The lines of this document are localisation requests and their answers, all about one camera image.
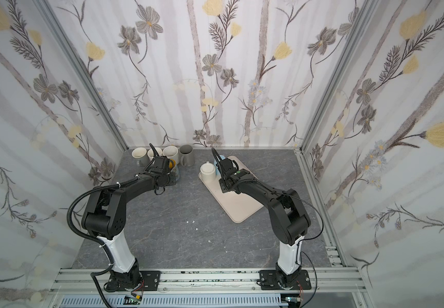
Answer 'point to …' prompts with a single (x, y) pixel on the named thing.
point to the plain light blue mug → (217, 170)
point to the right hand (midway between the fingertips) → (230, 179)
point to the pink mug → (151, 153)
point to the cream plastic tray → (235, 205)
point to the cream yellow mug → (171, 152)
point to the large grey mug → (187, 155)
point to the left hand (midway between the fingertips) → (173, 176)
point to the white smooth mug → (208, 172)
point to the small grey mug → (140, 157)
